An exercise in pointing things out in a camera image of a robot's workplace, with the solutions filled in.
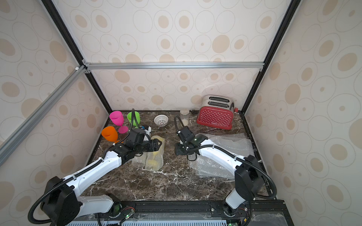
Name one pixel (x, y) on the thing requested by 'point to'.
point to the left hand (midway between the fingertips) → (161, 142)
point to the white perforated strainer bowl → (160, 120)
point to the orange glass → (110, 133)
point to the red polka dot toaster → (217, 111)
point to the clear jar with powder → (185, 117)
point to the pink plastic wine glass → (117, 117)
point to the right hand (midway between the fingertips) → (182, 149)
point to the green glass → (136, 118)
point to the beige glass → (139, 162)
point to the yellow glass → (154, 161)
